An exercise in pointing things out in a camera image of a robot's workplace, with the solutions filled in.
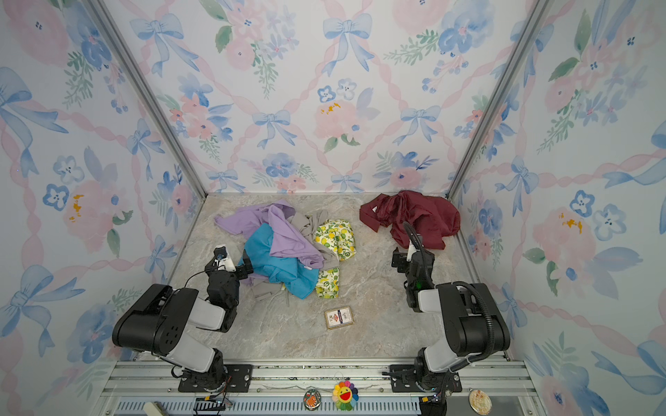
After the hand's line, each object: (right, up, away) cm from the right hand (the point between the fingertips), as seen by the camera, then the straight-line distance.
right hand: (411, 247), depth 94 cm
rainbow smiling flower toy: (-25, -38, -23) cm, 51 cm away
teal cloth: (-41, -8, -7) cm, 42 cm away
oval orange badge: (-34, -39, -24) cm, 57 cm away
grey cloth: (-39, +7, +4) cm, 40 cm away
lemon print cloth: (-26, +4, +6) cm, 27 cm away
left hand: (-63, -1, -5) cm, 63 cm away
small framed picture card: (-26, -22, -10) cm, 36 cm away
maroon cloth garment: (+10, +11, +7) cm, 16 cm away
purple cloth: (-44, +2, -2) cm, 44 cm away
